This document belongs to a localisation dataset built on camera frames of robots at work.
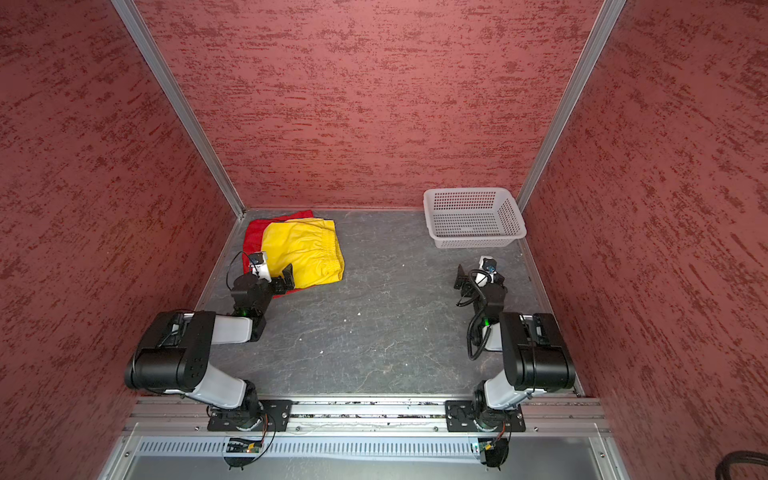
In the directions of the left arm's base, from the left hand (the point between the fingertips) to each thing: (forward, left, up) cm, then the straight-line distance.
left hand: (278, 270), depth 94 cm
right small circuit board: (-45, -60, -8) cm, 76 cm away
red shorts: (+17, +16, -6) cm, 24 cm away
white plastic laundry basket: (+25, -67, 0) cm, 71 cm away
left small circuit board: (-46, 0, -10) cm, 47 cm away
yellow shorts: (+11, -8, -1) cm, 14 cm away
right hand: (0, -62, +2) cm, 62 cm away
